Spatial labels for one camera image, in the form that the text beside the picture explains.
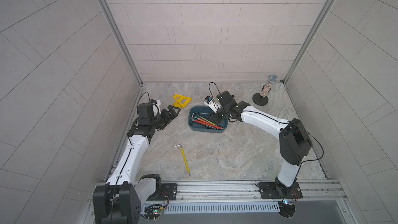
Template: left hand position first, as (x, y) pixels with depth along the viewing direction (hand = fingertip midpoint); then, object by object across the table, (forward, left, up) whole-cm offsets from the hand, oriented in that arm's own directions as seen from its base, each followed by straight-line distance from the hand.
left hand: (178, 111), depth 80 cm
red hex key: (+2, -15, -16) cm, 22 cm away
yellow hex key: (-18, -4, -17) cm, 25 cm away
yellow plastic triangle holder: (+19, +2, -16) cm, 25 cm away
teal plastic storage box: (-1, -14, +4) cm, 14 cm away
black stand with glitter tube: (+21, -52, -14) cm, 58 cm away
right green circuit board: (-39, -51, -18) cm, 67 cm away
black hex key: (+8, -7, -14) cm, 18 cm away
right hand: (+3, -17, -7) cm, 19 cm away
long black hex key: (+2, -10, -16) cm, 20 cm away
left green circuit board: (-41, +8, -15) cm, 44 cm away
